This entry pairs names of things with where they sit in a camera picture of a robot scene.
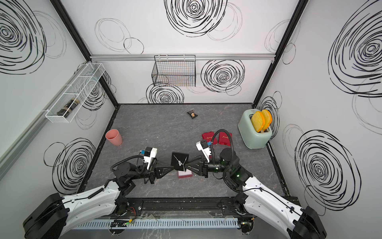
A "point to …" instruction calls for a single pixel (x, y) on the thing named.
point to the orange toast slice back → (268, 119)
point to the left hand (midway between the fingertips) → (172, 170)
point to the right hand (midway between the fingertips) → (187, 168)
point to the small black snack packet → (192, 114)
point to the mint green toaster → (252, 139)
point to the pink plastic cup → (114, 136)
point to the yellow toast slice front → (258, 120)
